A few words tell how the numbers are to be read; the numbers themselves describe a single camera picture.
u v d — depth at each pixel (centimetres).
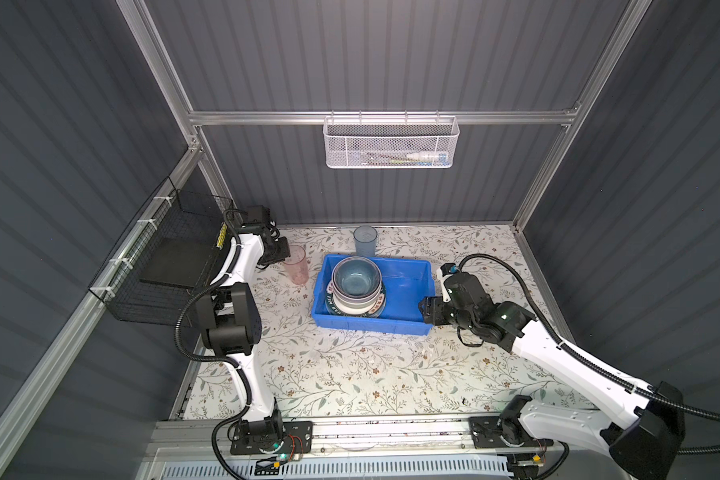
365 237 104
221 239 81
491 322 54
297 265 96
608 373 43
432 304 69
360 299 85
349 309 91
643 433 38
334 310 91
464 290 59
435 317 68
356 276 94
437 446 73
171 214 79
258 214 77
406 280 107
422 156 90
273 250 81
